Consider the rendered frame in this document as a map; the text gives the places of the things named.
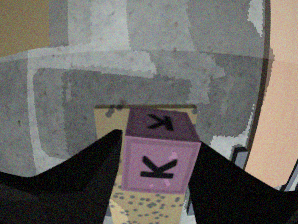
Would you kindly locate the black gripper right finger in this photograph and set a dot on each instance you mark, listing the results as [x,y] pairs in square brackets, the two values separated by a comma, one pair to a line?
[222,193]

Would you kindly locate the pink cube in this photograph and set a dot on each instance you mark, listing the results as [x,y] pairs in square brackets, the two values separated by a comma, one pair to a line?
[160,151]

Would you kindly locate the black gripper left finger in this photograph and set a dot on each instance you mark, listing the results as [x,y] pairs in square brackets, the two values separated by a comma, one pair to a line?
[76,191]

